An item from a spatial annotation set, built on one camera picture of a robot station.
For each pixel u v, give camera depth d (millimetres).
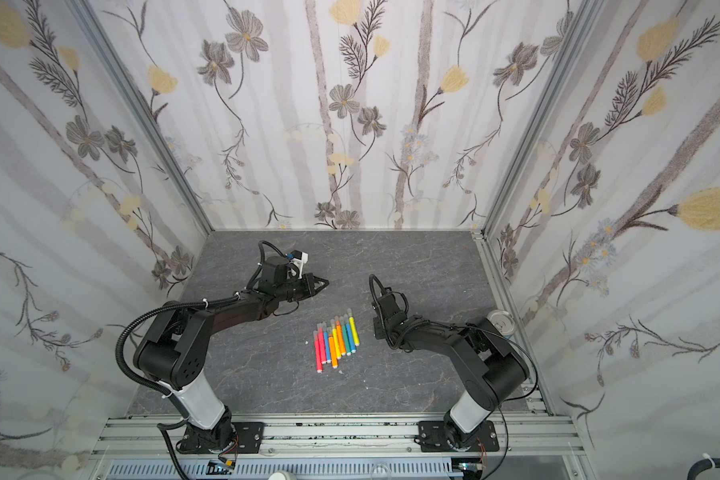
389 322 731
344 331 927
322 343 897
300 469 702
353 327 930
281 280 766
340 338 906
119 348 454
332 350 882
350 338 906
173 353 485
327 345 888
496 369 466
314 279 860
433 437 732
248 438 734
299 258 867
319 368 847
